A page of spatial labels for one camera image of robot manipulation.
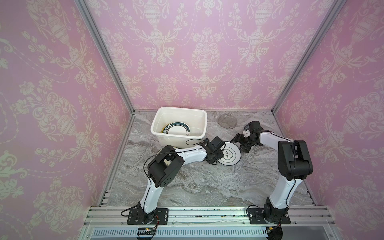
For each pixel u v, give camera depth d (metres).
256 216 0.73
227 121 1.13
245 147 0.88
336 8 0.69
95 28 0.77
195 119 1.04
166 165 0.53
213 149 0.74
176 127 1.06
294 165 0.51
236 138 0.90
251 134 0.82
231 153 0.97
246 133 0.95
